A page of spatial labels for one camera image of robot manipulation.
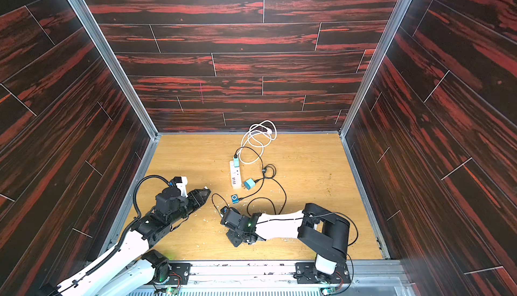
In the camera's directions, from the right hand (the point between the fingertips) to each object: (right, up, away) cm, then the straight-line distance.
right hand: (236, 230), depth 86 cm
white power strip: (-2, +22, +13) cm, 26 cm away
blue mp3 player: (-1, +12, +7) cm, 14 cm away
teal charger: (+5, +19, +10) cm, 22 cm away
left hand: (-10, +17, -6) cm, 21 cm away
